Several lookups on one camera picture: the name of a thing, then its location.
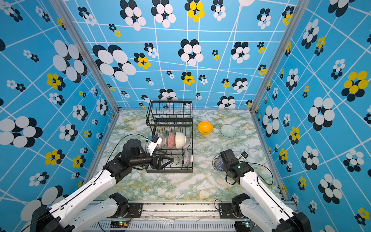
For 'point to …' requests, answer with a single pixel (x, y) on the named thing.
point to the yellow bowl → (205, 127)
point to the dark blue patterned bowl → (187, 158)
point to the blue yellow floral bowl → (217, 162)
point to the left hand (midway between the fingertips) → (171, 156)
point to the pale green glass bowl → (228, 131)
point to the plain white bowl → (180, 139)
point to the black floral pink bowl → (171, 140)
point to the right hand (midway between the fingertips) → (229, 165)
